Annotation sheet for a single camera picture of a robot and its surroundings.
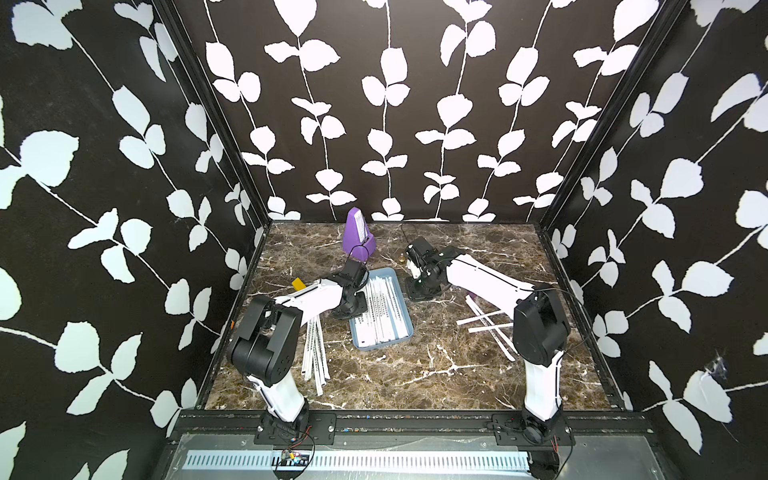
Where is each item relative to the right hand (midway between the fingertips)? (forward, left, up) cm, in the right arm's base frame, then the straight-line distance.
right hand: (408, 292), depth 89 cm
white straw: (-10, +13, -10) cm, 19 cm away
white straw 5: (-3, -23, -9) cm, 25 cm away
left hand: (-1, +15, -7) cm, 17 cm away
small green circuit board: (-41, +29, -9) cm, 51 cm away
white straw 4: (-5, +3, -9) cm, 10 cm away
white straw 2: (-6, +10, -9) cm, 15 cm away
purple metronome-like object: (+22, +18, -1) cm, 28 cm away
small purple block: (-15, -13, +23) cm, 30 cm away
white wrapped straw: (-24, +24, -9) cm, 36 cm away
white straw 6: (-8, -22, -9) cm, 25 cm away
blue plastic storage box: (-3, +1, -7) cm, 7 cm away
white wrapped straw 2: (-15, +25, -9) cm, 31 cm away
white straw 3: (-4, +5, -9) cm, 11 cm away
